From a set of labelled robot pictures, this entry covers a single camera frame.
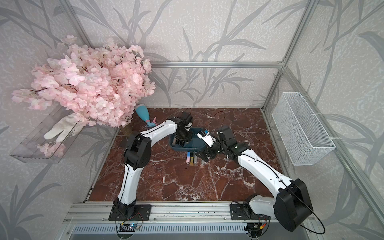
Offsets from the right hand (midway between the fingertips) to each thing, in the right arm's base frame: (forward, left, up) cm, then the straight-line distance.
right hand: (201, 146), depth 79 cm
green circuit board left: (-34, +37, -19) cm, 53 cm away
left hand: (+13, +7, -13) cm, 20 cm away
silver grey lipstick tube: (0, +4, -15) cm, 16 cm away
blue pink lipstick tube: (+1, +9, -15) cm, 17 cm away
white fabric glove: (+2, +60, +17) cm, 63 cm away
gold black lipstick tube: (0, +6, -15) cm, 16 cm away
